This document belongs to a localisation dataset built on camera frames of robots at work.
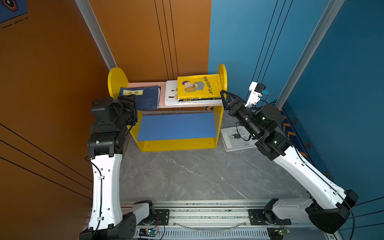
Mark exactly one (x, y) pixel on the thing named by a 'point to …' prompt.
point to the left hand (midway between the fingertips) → (137, 95)
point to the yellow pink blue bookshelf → (174, 128)
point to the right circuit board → (277, 233)
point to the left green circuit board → (148, 232)
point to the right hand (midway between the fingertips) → (221, 93)
